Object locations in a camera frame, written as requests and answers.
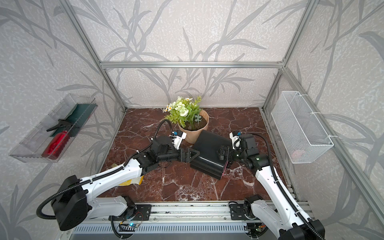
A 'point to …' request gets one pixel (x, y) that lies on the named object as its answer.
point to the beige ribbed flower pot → (200, 122)
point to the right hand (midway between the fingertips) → (222, 150)
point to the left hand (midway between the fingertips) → (194, 153)
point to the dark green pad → (78, 117)
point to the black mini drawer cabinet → (208, 162)
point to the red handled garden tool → (55, 145)
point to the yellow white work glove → (138, 180)
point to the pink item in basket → (295, 155)
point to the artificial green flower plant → (183, 111)
